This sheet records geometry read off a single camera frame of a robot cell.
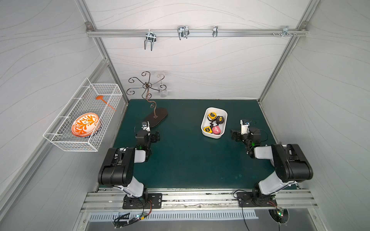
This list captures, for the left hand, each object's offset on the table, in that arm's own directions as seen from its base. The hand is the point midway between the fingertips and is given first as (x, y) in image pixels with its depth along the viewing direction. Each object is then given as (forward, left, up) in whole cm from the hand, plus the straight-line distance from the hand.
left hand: (151, 130), depth 94 cm
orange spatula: (+5, +24, +25) cm, 35 cm away
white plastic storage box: (+11, -44, -6) cm, 46 cm away
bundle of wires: (-49, +7, -6) cm, 50 cm away
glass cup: (+24, -7, +14) cm, 29 cm away
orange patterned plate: (-15, +21, +27) cm, 38 cm away
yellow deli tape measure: (+17, -44, -4) cm, 47 cm away
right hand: (+3, -60, 0) cm, 60 cm away
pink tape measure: (+5, -45, -6) cm, 46 cm away
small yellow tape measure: (+5, -38, -4) cm, 39 cm away
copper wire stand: (+17, -3, -4) cm, 18 cm away
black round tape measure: (+12, -48, -3) cm, 50 cm away
